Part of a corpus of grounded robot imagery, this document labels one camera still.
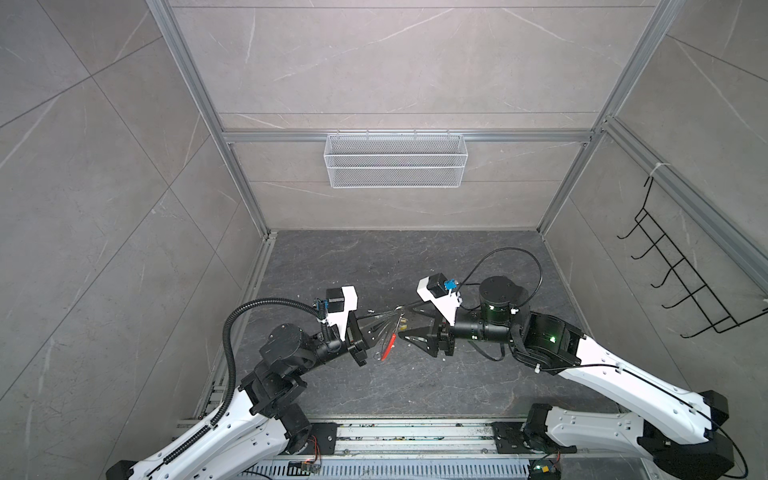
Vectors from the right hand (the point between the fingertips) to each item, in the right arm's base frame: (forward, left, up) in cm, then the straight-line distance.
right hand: (405, 318), depth 58 cm
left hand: (-1, +2, +6) cm, 6 cm away
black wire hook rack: (+21, -64, -2) cm, 67 cm away
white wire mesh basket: (+62, +1, -4) cm, 62 cm away
